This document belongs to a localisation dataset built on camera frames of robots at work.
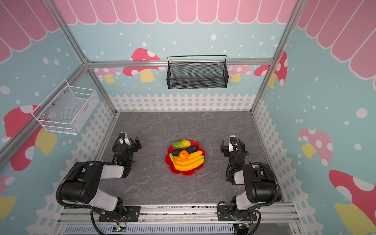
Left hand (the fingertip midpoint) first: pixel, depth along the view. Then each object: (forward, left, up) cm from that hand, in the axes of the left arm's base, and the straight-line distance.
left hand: (130, 140), depth 93 cm
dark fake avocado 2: (-3, -39, -5) cm, 40 cm away
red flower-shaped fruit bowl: (+3, -40, -6) cm, 41 cm away
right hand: (0, -64, +3) cm, 64 cm away
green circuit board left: (-45, -4, -11) cm, 47 cm away
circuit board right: (-43, -66, -8) cm, 79 cm away
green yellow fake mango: (-2, -33, -1) cm, 33 cm away
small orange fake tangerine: (-9, -34, -1) cm, 36 cm away
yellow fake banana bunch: (-13, -39, -5) cm, 41 cm away
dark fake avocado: (-6, -29, -4) cm, 30 cm away
